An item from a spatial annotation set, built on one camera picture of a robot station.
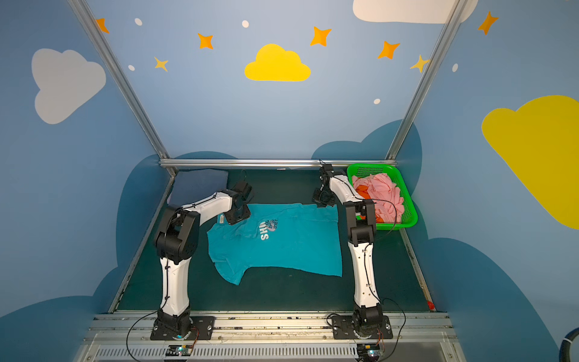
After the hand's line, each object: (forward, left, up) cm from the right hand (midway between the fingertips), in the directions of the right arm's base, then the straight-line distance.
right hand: (318, 202), depth 107 cm
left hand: (-10, +34, -1) cm, 35 cm away
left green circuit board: (-61, +46, -1) cm, 76 cm away
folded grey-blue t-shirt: (+5, +64, +3) cm, 64 cm away
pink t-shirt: (+5, -30, +5) cm, 31 cm away
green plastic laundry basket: (-11, -38, +7) cm, 40 cm away
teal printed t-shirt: (-17, +11, -3) cm, 21 cm away
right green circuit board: (-58, -15, -3) cm, 60 cm away
